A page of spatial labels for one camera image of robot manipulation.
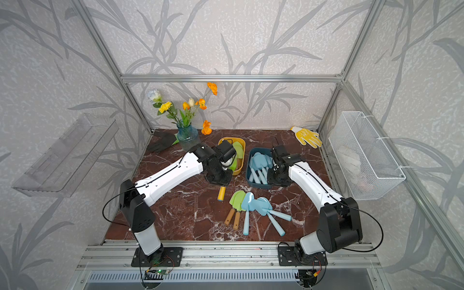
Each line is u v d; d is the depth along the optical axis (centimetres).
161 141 115
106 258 74
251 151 102
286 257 73
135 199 43
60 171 65
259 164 99
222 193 75
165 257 72
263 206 87
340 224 42
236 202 88
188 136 102
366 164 61
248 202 88
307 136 118
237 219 82
